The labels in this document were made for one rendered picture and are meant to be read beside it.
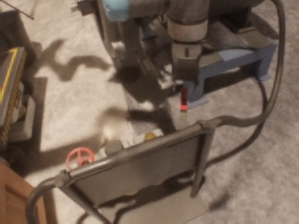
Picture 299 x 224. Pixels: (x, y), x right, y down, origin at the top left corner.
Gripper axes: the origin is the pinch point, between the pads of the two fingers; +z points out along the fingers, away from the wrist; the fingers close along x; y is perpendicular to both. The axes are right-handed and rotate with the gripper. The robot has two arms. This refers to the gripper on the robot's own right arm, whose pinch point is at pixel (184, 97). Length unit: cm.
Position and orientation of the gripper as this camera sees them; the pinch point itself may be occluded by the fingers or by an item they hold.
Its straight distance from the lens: 66.8
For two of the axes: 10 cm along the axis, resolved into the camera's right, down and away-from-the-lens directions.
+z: 0.8, 6.4, 7.7
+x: -9.9, -0.5, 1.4
